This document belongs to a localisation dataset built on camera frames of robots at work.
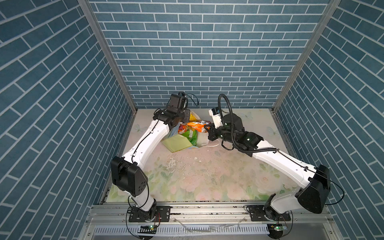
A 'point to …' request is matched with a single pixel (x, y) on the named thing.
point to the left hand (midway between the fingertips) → (185, 112)
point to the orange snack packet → (196, 125)
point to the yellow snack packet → (192, 117)
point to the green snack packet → (192, 135)
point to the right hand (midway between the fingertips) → (203, 124)
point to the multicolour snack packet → (182, 128)
